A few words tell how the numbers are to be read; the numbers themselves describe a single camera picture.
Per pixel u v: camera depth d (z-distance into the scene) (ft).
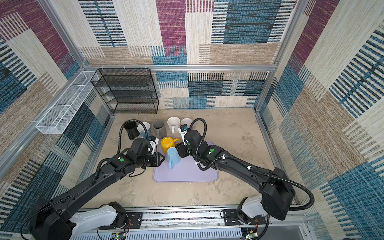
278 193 1.35
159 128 3.17
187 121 3.54
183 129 2.22
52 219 1.25
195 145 1.90
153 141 2.37
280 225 2.43
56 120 2.30
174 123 3.33
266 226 2.34
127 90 3.65
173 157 2.80
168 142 3.00
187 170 3.06
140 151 1.99
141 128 3.23
